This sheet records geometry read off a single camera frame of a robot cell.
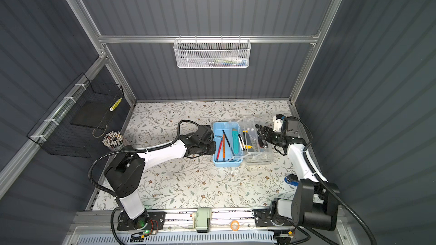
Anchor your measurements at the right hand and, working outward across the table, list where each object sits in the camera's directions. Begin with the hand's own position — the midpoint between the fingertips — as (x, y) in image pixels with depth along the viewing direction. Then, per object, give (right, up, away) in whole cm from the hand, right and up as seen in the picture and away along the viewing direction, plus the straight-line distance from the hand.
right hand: (264, 134), depth 86 cm
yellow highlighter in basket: (-74, +13, -8) cm, 75 cm away
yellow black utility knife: (-9, -3, 0) cm, 10 cm away
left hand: (-24, -8, +3) cm, 26 cm away
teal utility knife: (-15, -2, +5) cm, 16 cm away
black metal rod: (-21, -1, +16) cm, 26 cm away
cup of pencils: (-73, -3, -7) cm, 73 cm away
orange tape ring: (-17, -39, -14) cm, 44 cm away
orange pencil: (-21, -9, +11) cm, 25 cm away
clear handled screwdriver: (-5, -1, +3) cm, 6 cm away
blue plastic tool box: (-18, -11, +10) cm, 24 cm away
